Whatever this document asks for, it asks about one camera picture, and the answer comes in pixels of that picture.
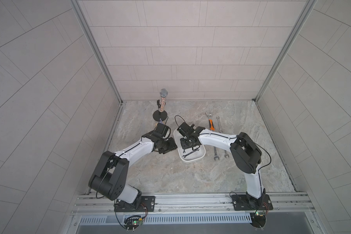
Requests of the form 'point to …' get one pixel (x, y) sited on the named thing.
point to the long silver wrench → (215, 153)
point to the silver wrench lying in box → (184, 156)
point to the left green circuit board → (132, 224)
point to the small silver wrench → (184, 151)
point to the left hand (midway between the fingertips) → (178, 146)
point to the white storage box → (189, 154)
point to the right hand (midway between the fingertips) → (184, 144)
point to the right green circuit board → (258, 219)
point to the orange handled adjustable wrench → (211, 125)
